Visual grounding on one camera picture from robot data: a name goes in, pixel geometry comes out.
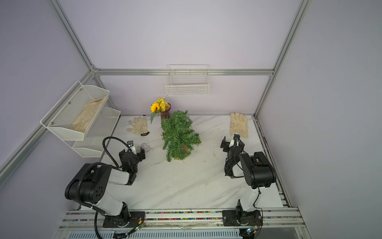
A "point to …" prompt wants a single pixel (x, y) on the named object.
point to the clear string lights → (145, 146)
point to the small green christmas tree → (179, 136)
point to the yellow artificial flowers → (160, 105)
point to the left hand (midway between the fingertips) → (133, 150)
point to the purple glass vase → (165, 114)
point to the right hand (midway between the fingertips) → (232, 140)
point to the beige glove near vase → (140, 126)
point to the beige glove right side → (238, 124)
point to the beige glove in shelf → (85, 118)
